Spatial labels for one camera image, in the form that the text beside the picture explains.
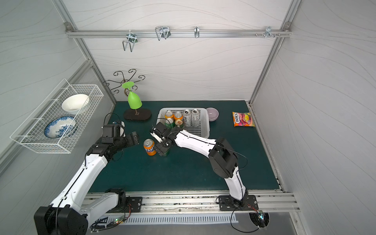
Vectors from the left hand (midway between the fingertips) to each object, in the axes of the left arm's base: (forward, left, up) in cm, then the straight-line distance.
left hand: (131, 137), depth 81 cm
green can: (+15, -19, -6) cm, 25 cm away
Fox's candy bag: (+25, -72, -14) cm, 77 cm away
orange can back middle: (+21, -24, -5) cm, 32 cm away
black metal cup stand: (+29, +8, -14) cm, 33 cm away
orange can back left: (+22, -18, -5) cm, 29 cm away
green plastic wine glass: (+24, +4, +5) cm, 25 cm away
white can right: (+19, -36, -3) cm, 41 cm away
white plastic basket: (+12, -41, -10) cm, 44 cm away
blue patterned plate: (-5, +25, +17) cm, 31 cm away
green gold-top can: (+15, -25, -5) cm, 30 cm away
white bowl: (+9, +27, +18) cm, 33 cm away
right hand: (+1, -17, -6) cm, 18 cm away
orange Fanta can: (-1, -9, -5) cm, 10 cm away
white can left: (+18, -31, -4) cm, 36 cm away
